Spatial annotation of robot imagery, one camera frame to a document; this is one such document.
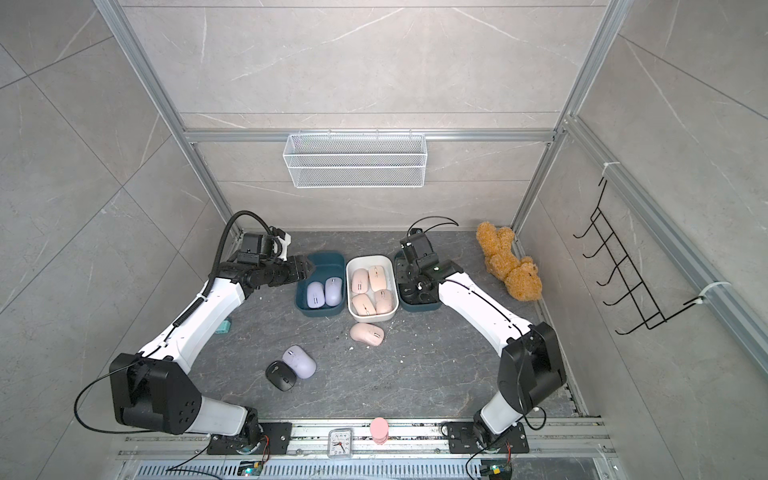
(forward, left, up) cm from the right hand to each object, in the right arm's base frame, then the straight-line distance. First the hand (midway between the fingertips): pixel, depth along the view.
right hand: (409, 266), depth 86 cm
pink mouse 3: (-4, +15, -15) cm, 22 cm away
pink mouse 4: (-3, +8, -14) cm, 16 cm away
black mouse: (-26, +37, -16) cm, 47 cm away
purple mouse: (-22, +31, -17) cm, 42 cm away
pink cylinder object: (-40, +9, -10) cm, 42 cm away
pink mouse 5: (-14, +12, -15) cm, 24 cm away
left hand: (0, +29, +3) cm, 29 cm away
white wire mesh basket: (+37, +17, +12) cm, 42 cm away
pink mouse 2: (+7, +10, -16) cm, 20 cm away
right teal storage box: (-5, -3, -15) cm, 16 cm away
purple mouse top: (0, +31, -15) cm, 34 cm away
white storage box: (+13, +14, -14) cm, 24 cm away
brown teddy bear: (+3, -37, -9) cm, 38 cm away
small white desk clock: (-42, +19, -16) cm, 49 cm away
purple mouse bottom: (+2, +25, -15) cm, 29 cm away
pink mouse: (+6, +16, -15) cm, 22 cm away
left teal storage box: (+14, +29, -15) cm, 36 cm away
